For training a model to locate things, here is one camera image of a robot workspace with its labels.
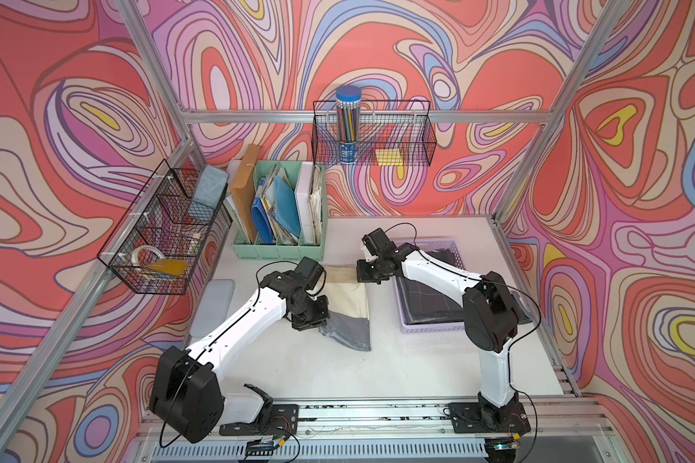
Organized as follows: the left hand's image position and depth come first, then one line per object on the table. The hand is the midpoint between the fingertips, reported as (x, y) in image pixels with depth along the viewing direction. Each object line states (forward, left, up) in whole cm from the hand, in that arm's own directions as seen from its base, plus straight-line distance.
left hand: (330, 321), depth 79 cm
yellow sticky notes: (+45, -18, +23) cm, 54 cm away
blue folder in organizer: (+35, +25, +5) cm, 43 cm away
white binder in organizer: (+38, +10, +14) cm, 42 cm away
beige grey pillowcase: (+5, -5, -9) cm, 11 cm away
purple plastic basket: (+38, -33, -12) cm, 52 cm away
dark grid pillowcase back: (+9, -28, -5) cm, 30 cm away
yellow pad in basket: (+5, +37, +19) cm, 42 cm away
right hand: (+16, -9, -4) cm, 19 cm away
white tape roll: (+8, +45, +22) cm, 51 cm away
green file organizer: (+38, +16, +6) cm, 41 cm away
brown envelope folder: (+31, +26, +22) cm, 46 cm away
